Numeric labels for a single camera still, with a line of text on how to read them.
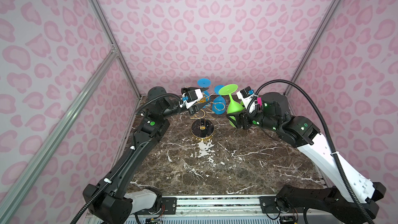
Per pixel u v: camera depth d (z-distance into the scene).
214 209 0.72
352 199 0.35
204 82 0.84
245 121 0.55
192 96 0.46
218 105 0.88
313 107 0.45
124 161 0.42
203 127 0.99
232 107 0.60
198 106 0.54
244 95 0.52
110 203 0.36
